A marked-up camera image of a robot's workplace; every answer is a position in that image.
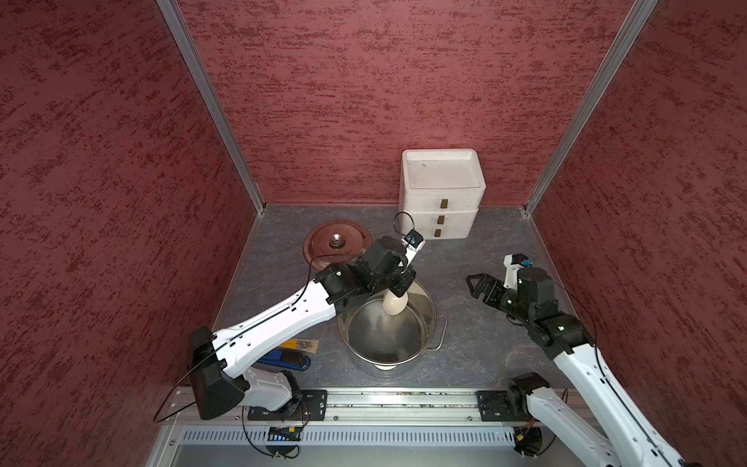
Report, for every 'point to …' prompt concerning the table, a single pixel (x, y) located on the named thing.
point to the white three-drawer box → (441, 192)
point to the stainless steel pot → (386, 341)
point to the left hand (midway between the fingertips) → (405, 270)
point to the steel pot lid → (335, 241)
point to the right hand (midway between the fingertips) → (475, 288)
